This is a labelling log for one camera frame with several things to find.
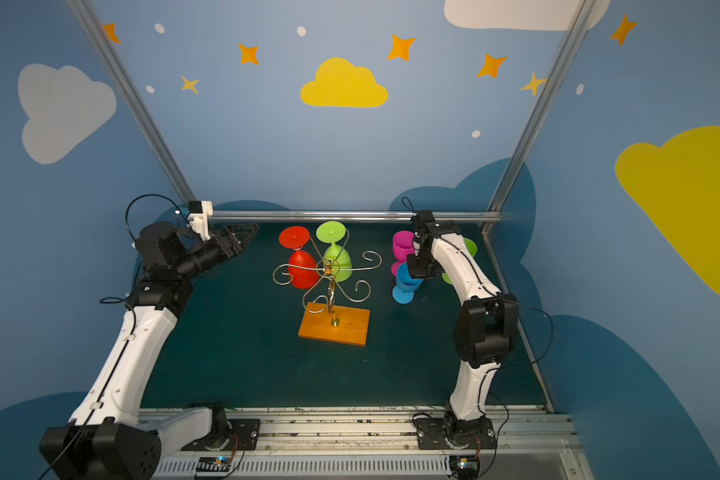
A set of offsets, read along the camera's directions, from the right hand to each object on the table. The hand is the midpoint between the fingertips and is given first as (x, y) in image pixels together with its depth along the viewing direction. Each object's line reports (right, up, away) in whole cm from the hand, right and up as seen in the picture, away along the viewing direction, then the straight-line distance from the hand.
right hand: (424, 271), depth 89 cm
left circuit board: (-56, -48, -16) cm, 76 cm away
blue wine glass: (-6, -4, -4) cm, 8 cm away
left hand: (-45, +11, -20) cm, 51 cm away
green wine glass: (-26, +11, -16) cm, 32 cm away
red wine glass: (-33, +2, -21) cm, 39 cm away
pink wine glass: (-6, +7, +6) cm, 11 cm away
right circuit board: (+7, -48, -16) cm, 51 cm away
